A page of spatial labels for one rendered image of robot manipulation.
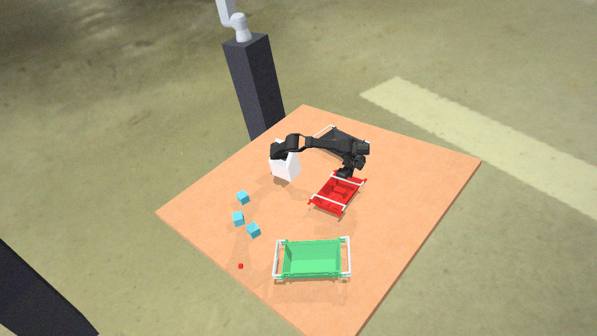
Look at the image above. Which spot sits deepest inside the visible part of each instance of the small light blue block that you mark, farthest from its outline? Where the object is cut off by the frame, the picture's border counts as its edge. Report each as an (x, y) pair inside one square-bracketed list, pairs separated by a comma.
[(238, 218), (243, 197), (253, 230)]

